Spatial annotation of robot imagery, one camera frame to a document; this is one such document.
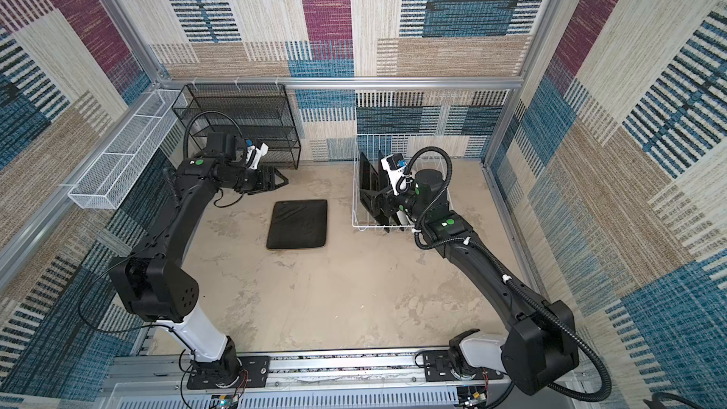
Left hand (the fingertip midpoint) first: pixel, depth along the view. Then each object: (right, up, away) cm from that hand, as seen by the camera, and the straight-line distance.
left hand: (280, 181), depth 83 cm
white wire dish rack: (+41, +16, +36) cm, 57 cm away
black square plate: (+1, -14, +19) cm, 24 cm away
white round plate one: (+33, -9, -17) cm, 38 cm away
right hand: (+29, -2, -6) cm, 29 cm away
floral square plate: (+26, -1, +6) cm, 26 cm away
